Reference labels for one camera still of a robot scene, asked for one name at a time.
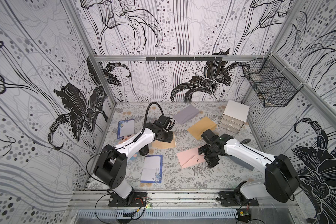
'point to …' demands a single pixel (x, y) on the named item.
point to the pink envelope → (190, 157)
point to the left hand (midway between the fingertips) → (170, 140)
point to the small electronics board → (243, 215)
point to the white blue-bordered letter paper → (151, 171)
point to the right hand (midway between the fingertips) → (200, 156)
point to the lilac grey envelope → (186, 114)
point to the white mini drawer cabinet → (234, 116)
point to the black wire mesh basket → (276, 85)
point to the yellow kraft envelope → (199, 128)
